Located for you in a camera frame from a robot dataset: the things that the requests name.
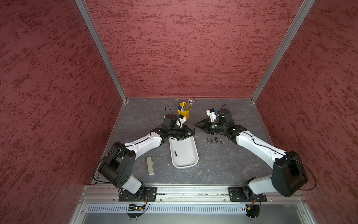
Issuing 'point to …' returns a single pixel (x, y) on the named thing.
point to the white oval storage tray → (184, 153)
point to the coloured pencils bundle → (185, 105)
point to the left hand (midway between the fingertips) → (194, 135)
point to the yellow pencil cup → (185, 113)
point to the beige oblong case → (150, 165)
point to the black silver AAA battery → (208, 141)
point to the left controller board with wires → (135, 211)
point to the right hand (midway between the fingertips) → (195, 128)
